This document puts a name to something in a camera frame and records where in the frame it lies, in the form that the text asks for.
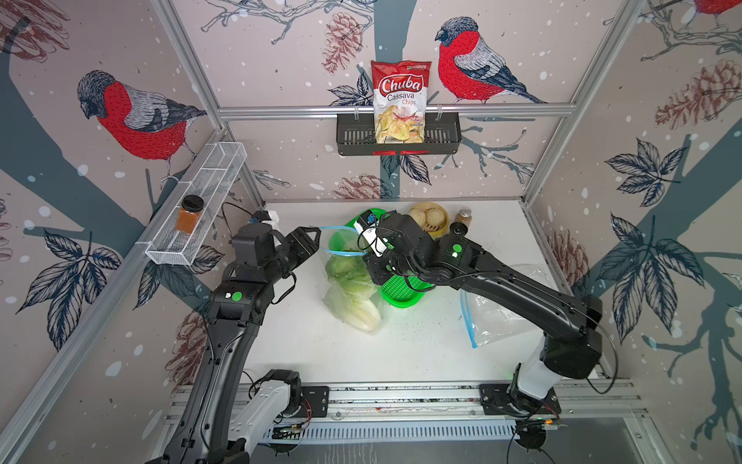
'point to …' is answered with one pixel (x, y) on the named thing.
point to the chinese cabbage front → (360, 313)
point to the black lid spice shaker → (458, 228)
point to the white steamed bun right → (434, 217)
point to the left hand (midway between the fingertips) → (319, 228)
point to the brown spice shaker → (464, 216)
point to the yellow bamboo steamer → (434, 230)
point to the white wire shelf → (211, 178)
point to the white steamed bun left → (418, 215)
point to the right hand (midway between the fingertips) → (363, 257)
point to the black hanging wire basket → (356, 135)
